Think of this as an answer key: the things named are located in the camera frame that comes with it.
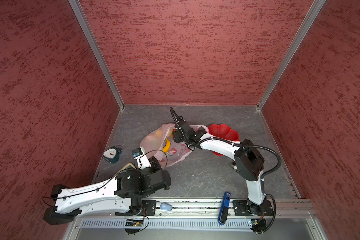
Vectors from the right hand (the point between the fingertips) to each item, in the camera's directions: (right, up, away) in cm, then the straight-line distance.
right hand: (177, 135), depth 91 cm
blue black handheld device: (+24, -36, -19) cm, 47 cm away
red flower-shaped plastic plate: (+32, +1, +13) cm, 35 cm away
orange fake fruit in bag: (-13, 0, +6) cm, 14 cm away
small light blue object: (-5, -35, -17) cm, 39 cm away
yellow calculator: (-29, -18, -6) cm, 34 cm away
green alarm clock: (-40, -11, -2) cm, 42 cm away
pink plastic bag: (-11, -3, -2) cm, 12 cm away
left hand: (-9, -10, -21) cm, 25 cm away
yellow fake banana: (-7, -9, +3) cm, 12 cm away
